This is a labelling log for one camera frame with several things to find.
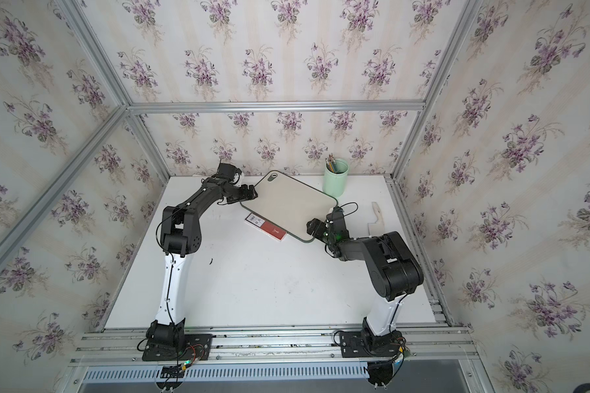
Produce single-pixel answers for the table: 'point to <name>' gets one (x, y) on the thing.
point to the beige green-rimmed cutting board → (288, 204)
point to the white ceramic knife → (376, 228)
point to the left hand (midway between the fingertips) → (251, 196)
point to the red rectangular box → (265, 226)
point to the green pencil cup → (335, 177)
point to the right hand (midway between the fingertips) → (316, 228)
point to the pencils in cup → (330, 162)
